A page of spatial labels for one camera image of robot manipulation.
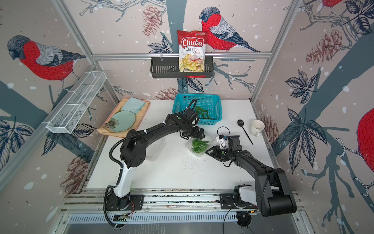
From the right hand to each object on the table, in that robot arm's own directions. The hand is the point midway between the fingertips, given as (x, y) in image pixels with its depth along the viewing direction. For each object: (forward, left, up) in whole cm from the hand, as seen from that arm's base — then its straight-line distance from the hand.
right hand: (208, 152), depth 87 cm
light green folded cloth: (+41, +61, -3) cm, 74 cm away
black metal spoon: (+27, -26, -5) cm, 38 cm away
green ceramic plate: (+25, +61, -3) cm, 66 cm away
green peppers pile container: (+6, +5, -3) cm, 8 cm away
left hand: (+10, +4, +5) cm, 12 cm away
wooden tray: (+22, +72, -3) cm, 75 cm away
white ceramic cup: (+18, -33, +3) cm, 38 cm away
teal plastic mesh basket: (+43, -4, -1) cm, 43 cm away
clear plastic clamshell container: (+10, 0, 0) cm, 10 cm away
